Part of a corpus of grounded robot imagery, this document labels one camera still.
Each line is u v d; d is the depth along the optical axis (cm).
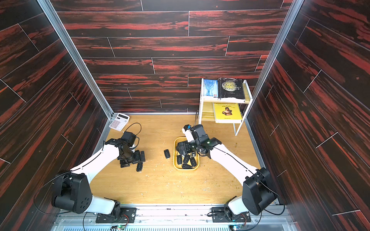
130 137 71
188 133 74
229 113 95
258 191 41
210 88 88
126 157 71
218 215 73
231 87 87
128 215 73
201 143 62
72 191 42
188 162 93
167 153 96
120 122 112
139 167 90
